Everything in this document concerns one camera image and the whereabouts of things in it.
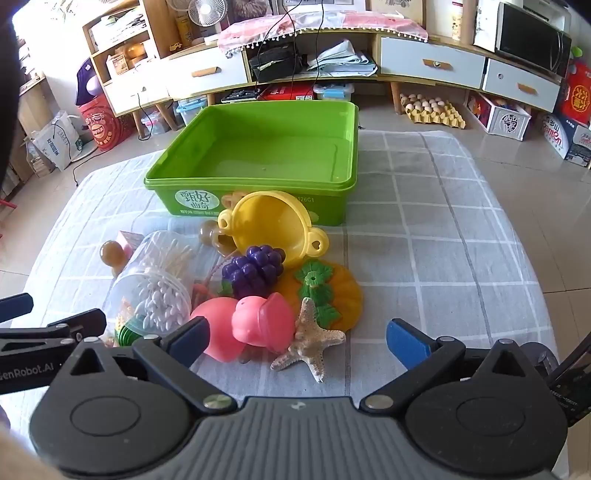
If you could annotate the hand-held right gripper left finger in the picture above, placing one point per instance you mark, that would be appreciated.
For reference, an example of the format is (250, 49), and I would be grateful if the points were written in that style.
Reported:
(191, 339)

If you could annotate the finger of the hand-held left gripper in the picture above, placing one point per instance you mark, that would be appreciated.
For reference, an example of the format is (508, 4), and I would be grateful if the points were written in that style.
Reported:
(87, 321)
(16, 308)

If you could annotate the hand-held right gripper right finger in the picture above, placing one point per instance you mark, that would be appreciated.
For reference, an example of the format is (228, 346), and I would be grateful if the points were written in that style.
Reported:
(406, 341)

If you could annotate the green ridged toy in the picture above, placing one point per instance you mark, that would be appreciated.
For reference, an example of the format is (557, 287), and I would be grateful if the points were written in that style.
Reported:
(127, 334)

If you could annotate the clear cotton swab jar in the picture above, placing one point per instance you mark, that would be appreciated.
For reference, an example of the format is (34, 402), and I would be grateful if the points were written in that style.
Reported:
(152, 295)

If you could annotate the pink rubber pig toy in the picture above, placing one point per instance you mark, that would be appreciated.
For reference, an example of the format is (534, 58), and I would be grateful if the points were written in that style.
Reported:
(258, 318)

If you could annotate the orange toy pumpkin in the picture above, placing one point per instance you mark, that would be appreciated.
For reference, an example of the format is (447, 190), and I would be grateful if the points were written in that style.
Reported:
(346, 295)

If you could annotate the purple toy grapes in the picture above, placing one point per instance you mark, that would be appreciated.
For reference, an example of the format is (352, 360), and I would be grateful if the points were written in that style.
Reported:
(254, 272)

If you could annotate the beige starfish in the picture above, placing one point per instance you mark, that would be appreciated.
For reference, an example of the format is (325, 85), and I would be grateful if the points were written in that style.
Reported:
(307, 339)

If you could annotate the green plastic box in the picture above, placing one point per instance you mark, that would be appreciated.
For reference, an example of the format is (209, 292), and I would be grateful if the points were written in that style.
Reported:
(258, 147)

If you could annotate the brown rubber octopus toy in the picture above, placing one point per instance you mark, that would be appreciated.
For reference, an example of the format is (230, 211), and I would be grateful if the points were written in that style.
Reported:
(113, 254)
(207, 230)

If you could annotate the pink plastic toy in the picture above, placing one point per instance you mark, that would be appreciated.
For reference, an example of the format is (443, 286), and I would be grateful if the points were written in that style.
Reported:
(129, 242)

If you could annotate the grey checked tablecloth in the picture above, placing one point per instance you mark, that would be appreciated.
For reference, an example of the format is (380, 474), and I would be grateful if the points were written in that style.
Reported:
(438, 230)

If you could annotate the yellow toy colander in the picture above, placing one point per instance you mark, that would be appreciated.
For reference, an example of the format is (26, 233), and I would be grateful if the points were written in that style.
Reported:
(272, 221)

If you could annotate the white plastic bag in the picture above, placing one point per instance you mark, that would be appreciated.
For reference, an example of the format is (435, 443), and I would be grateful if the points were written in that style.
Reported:
(55, 143)

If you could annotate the red round gift bucket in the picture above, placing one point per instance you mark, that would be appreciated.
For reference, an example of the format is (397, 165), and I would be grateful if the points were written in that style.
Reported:
(101, 127)

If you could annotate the clear storage box blue lid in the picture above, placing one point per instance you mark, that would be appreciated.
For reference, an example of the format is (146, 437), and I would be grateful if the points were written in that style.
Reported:
(191, 110)
(334, 93)

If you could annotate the egg tray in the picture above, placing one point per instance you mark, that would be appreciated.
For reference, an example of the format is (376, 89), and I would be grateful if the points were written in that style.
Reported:
(431, 110)

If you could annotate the purple plush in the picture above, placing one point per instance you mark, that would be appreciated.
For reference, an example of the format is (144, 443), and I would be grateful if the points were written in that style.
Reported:
(87, 83)

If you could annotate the white plastic crate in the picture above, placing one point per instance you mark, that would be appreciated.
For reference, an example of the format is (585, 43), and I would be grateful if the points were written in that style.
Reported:
(505, 122)

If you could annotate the black keyboard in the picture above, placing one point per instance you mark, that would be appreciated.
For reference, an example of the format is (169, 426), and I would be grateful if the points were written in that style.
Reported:
(240, 95)

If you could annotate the printed cardboard box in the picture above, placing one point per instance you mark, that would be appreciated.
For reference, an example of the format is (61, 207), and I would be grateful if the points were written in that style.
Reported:
(568, 138)

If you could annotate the flat red box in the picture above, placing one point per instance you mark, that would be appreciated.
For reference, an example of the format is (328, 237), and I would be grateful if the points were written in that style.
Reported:
(286, 92)

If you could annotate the white wooden TV cabinet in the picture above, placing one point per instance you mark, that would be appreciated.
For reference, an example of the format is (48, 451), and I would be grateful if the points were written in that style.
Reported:
(207, 74)

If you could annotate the black bag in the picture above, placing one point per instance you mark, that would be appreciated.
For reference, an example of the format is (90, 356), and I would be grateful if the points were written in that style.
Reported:
(274, 62)

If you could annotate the tall red gift box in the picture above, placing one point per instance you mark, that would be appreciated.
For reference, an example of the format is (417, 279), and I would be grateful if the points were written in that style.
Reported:
(577, 97)

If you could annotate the pink lace cloth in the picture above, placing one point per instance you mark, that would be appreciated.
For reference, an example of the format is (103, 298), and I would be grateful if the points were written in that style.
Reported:
(351, 23)

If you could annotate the white desk fan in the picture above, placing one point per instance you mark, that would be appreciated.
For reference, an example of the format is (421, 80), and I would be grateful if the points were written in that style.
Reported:
(205, 14)

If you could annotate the white carton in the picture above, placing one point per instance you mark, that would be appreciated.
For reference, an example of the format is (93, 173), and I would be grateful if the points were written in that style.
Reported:
(485, 23)

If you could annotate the microwave oven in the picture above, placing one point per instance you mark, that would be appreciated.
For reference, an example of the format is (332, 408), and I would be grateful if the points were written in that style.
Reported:
(531, 37)

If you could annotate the framed cartoon picture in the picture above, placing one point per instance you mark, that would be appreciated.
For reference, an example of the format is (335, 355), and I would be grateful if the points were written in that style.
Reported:
(397, 9)

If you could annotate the cat poster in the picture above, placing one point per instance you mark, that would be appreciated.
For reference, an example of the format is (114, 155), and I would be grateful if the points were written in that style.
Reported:
(249, 9)

